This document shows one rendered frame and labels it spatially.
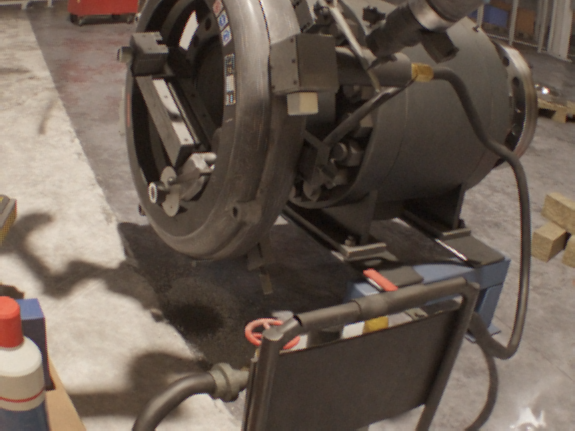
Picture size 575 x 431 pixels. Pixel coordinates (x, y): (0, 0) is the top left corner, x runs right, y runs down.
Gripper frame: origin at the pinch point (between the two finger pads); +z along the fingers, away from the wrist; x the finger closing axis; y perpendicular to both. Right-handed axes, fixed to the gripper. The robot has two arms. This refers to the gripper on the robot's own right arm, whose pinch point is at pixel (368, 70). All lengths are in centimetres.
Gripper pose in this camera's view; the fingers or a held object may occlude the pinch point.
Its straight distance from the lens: 132.4
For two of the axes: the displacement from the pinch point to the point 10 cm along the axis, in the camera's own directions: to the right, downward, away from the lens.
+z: -5.0, 3.0, 8.1
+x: -7.5, 3.3, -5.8
